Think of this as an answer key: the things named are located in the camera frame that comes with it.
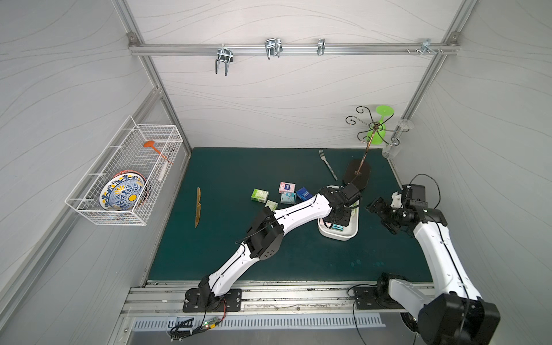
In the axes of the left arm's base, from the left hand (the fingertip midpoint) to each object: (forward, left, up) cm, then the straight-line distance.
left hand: (344, 222), depth 85 cm
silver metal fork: (+43, +3, -7) cm, 44 cm away
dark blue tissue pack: (+16, +16, -4) cm, 23 cm away
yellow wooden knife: (+10, +65, -7) cm, 66 cm away
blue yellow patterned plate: (-5, +73, +28) cm, 78 cm away
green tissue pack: (+15, +36, -4) cm, 39 cm away
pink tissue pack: (+20, +24, -4) cm, 31 cm away
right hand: (+1, -10, +7) cm, 12 cm away
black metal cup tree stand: (+30, -12, -4) cm, 33 cm away
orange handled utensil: (+18, +76, +25) cm, 82 cm away
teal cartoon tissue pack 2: (+14, +22, -4) cm, 27 cm away
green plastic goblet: (+28, -13, +23) cm, 38 cm away
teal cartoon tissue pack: (-2, +4, 0) cm, 4 cm away
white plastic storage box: (-3, +3, -3) cm, 5 cm away
